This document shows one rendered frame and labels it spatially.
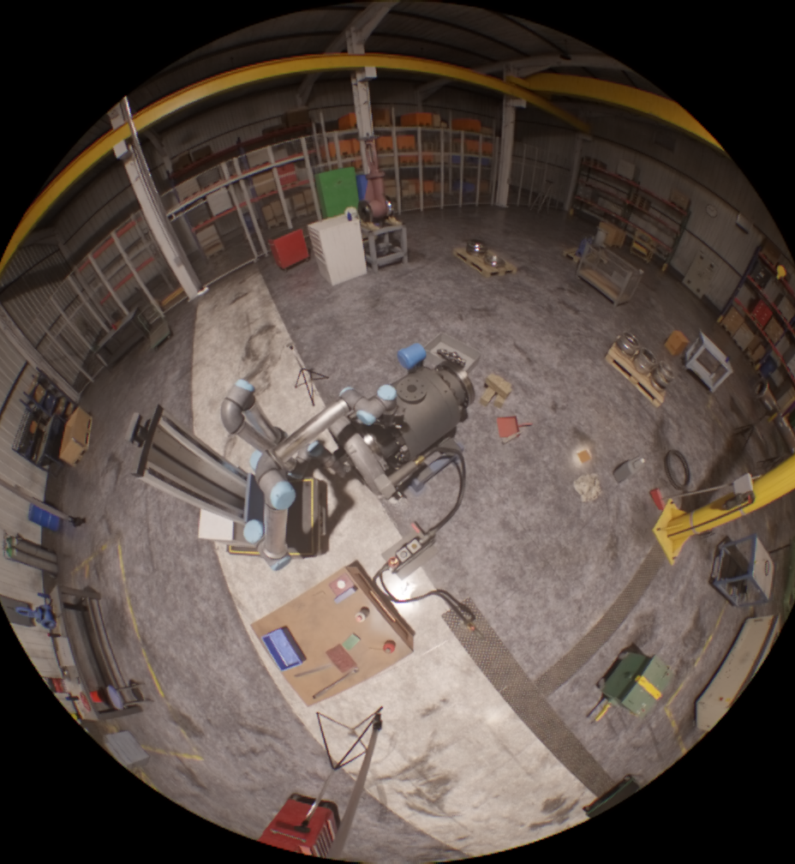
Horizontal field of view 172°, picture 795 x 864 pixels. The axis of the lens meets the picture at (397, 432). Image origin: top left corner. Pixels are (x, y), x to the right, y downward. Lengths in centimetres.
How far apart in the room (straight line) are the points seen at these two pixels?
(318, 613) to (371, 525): 95
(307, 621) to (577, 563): 242
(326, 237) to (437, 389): 366
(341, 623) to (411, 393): 171
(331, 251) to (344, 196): 361
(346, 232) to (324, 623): 522
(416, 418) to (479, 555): 134
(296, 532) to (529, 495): 215
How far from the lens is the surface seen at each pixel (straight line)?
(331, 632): 207
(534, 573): 264
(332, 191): 822
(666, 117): 1142
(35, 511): 834
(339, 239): 501
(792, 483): 318
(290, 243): 650
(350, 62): 917
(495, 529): 252
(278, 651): 228
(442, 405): 192
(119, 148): 827
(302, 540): 226
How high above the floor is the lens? 239
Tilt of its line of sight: 61 degrees down
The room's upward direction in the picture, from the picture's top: 7 degrees counter-clockwise
